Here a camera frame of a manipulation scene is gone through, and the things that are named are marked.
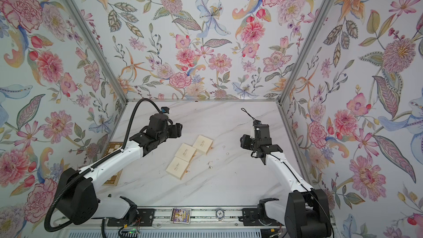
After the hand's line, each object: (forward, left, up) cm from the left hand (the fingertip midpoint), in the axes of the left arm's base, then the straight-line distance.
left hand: (179, 125), depth 85 cm
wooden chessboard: (-4, +40, -16) cm, 44 cm away
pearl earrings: (-15, -15, -19) cm, 28 cm away
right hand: (-4, -34, -6) cm, 35 cm away
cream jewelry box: (-3, -12, -15) cm, 20 cm away
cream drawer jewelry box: (-17, +1, -15) cm, 23 cm away
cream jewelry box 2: (-8, -2, -15) cm, 17 cm away
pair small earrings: (-3, -24, -19) cm, 30 cm away
